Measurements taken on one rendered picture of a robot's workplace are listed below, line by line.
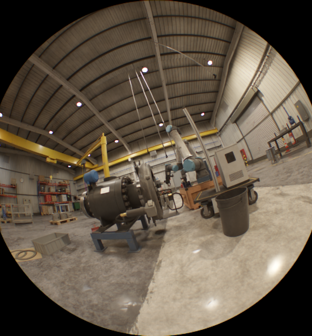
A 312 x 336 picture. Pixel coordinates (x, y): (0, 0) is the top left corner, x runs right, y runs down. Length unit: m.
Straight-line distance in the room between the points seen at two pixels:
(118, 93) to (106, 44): 4.43
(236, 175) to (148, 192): 1.08
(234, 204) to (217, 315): 0.72
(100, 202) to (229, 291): 1.38
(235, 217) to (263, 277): 0.53
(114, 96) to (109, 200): 8.80
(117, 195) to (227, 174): 1.34
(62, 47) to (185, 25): 7.06
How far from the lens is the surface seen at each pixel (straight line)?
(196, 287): 0.70
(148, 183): 0.99
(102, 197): 1.27
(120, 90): 9.16
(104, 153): 5.40
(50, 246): 1.77
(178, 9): 8.42
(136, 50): 8.06
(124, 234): 1.13
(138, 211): 0.96
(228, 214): 0.88
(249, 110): 10.01
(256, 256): 0.81
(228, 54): 10.96
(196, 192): 2.09
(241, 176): 1.43
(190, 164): 1.17
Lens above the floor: 0.60
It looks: 12 degrees up
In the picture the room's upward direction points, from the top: 16 degrees counter-clockwise
